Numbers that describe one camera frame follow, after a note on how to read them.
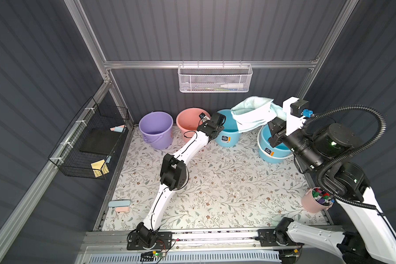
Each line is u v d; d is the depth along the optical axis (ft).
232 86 2.92
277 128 1.40
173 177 2.00
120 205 2.66
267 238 2.41
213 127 2.47
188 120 3.44
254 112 1.28
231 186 2.98
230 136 3.18
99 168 1.96
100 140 2.39
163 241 2.40
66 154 2.03
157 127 3.46
